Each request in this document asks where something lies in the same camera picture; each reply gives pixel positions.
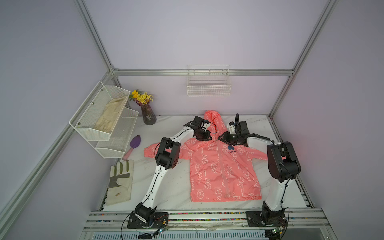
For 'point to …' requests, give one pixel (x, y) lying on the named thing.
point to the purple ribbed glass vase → (147, 114)
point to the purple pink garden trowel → (135, 142)
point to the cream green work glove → (120, 180)
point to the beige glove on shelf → (110, 114)
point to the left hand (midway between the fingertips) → (211, 139)
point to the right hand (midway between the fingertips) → (220, 140)
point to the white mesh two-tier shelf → (114, 145)
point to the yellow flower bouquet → (141, 97)
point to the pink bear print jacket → (221, 170)
